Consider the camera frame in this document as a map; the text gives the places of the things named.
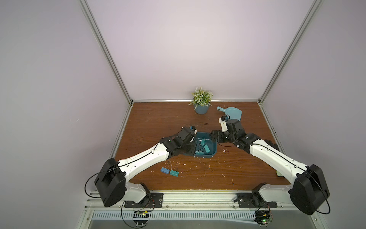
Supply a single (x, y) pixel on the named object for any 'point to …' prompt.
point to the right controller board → (262, 217)
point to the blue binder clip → (165, 170)
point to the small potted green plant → (201, 100)
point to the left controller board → (140, 214)
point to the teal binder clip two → (203, 141)
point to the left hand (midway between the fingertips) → (197, 147)
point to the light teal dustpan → (234, 113)
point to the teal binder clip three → (207, 149)
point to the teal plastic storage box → (199, 150)
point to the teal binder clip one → (175, 172)
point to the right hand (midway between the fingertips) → (216, 131)
